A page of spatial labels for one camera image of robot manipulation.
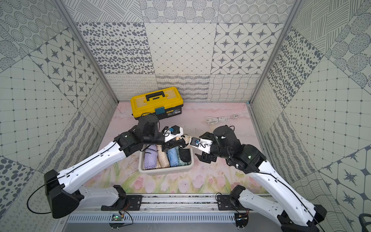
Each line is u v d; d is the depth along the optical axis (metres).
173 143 0.60
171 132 0.56
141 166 0.74
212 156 0.57
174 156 0.79
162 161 0.78
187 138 0.64
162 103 0.98
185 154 0.79
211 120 1.06
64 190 0.39
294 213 0.38
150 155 0.76
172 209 0.73
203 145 0.52
